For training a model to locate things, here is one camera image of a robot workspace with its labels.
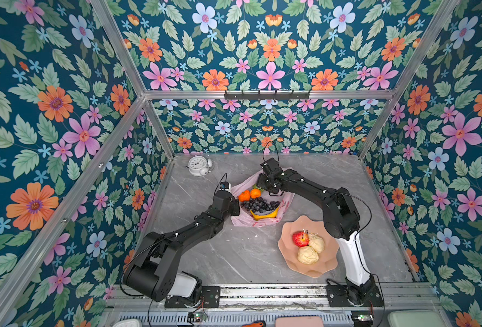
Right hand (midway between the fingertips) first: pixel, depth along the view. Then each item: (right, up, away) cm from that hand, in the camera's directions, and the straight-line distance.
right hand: (260, 182), depth 99 cm
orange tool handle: (-2, -46, -32) cm, 56 cm away
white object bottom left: (-45, -45, -32) cm, 72 cm away
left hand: (-10, -6, -10) cm, 15 cm away
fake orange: (-3, -5, -3) cm, 7 cm away
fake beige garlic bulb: (+18, -27, -21) cm, 39 cm away
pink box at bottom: (+13, -47, -30) cm, 57 cm away
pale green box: (+51, -44, -32) cm, 75 cm away
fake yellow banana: (-2, -16, -7) cm, 17 cm away
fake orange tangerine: (-8, -7, -3) cm, 11 cm away
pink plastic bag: (-7, -15, -13) cm, 21 cm away
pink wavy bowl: (+26, -30, -19) cm, 44 cm away
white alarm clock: (-34, +9, +12) cm, 37 cm away
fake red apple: (+16, -23, -17) cm, 33 cm away
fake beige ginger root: (+22, -24, -18) cm, 37 cm away
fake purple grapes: (-1, -10, -6) cm, 12 cm away
